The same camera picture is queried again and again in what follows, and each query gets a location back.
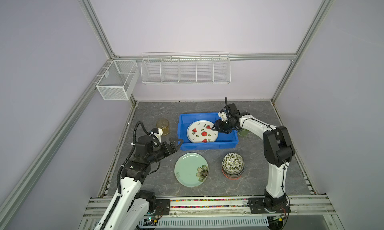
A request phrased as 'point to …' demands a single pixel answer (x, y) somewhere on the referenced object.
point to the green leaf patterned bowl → (233, 163)
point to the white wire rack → (186, 68)
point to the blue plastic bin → (223, 142)
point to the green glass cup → (244, 132)
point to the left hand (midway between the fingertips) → (178, 145)
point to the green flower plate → (191, 169)
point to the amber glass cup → (163, 124)
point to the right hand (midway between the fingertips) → (215, 130)
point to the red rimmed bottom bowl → (232, 177)
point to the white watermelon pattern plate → (201, 131)
